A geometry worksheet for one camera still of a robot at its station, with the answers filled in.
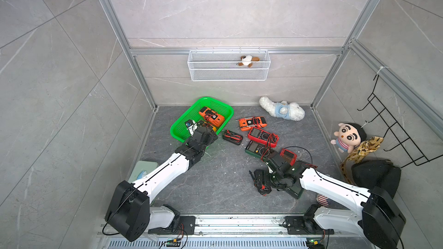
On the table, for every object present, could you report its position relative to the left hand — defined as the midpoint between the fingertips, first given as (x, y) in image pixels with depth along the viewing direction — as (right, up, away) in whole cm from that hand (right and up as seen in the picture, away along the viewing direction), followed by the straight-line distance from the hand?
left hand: (208, 130), depth 85 cm
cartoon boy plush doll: (+68, -2, -3) cm, 68 cm away
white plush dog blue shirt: (+44, +11, +17) cm, 48 cm away
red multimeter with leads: (+31, -5, +13) cm, 34 cm away
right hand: (+27, -25, -3) cm, 37 cm away
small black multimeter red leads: (+24, -21, -11) cm, 34 cm away
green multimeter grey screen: (+42, -28, -5) cm, 51 cm away
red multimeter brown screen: (+43, -14, +8) cm, 47 cm away
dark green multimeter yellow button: (+28, -12, +10) cm, 32 cm away
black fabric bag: (+68, -17, -16) cm, 72 cm away
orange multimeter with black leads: (0, +7, +23) cm, 24 cm away
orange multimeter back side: (+23, +3, +22) cm, 32 cm away
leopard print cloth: (+69, -10, -8) cm, 71 cm away
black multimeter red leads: (+13, -5, +16) cm, 21 cm away
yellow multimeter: (+2, 0, +17) cm, 17 cm away
